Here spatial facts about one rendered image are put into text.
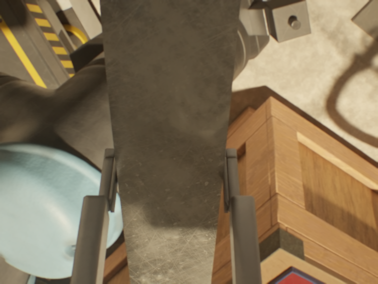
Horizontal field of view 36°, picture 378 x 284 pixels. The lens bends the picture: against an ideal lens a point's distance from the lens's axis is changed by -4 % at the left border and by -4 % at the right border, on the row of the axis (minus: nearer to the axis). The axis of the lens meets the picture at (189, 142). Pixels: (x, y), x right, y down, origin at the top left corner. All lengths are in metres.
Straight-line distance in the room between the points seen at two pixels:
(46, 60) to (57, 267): 0.66
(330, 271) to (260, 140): 0.32
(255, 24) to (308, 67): 0.81
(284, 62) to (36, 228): 1.03
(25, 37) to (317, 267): 0.61
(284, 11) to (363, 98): 0.91
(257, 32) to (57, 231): 0.27
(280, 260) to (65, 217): 0.72
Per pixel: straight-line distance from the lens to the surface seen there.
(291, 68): 1.32
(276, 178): 1.10
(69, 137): 0.33
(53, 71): 0.98
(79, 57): 0.49
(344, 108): 1.40
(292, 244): 1.02
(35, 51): 0.97
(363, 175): 1.38
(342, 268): 1.09
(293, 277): 1.04
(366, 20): 1.27
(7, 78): 0.39
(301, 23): 0.50
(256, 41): 0.52
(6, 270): 0.50
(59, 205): 0.31
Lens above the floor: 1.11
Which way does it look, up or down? 50 degrees down
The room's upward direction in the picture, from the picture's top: 174 degrees counter-clockwise
